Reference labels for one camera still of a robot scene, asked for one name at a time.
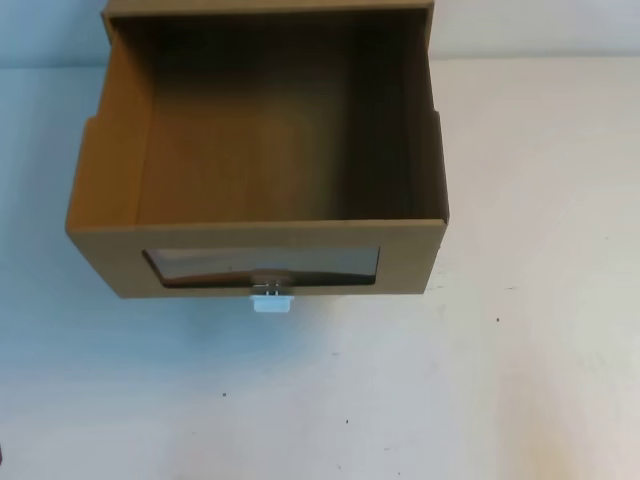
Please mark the white plastic handle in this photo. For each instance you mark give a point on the white plastic handle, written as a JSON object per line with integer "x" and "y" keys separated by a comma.
{"x": 271, "y": 298}

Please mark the cardboard shoebox drawer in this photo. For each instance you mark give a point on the cardboard shoebox drawer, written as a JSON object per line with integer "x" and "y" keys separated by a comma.
{"x": 233, "y": 150}

